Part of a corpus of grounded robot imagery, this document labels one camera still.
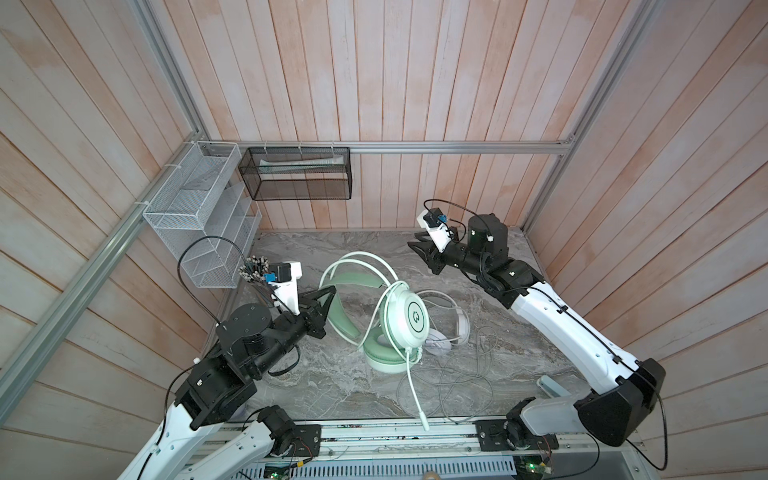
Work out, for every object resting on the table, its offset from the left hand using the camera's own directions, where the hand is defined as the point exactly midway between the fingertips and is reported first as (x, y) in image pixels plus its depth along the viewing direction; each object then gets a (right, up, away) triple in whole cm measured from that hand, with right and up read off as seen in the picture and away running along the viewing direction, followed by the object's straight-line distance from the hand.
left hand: (337, 298), depth 59 cm
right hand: (+17, +13, +12) cm, 25 cm away
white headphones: (+25, -15, +23) cm, 37 cm away
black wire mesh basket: (-21, +38, +46) cm, 63 cm away
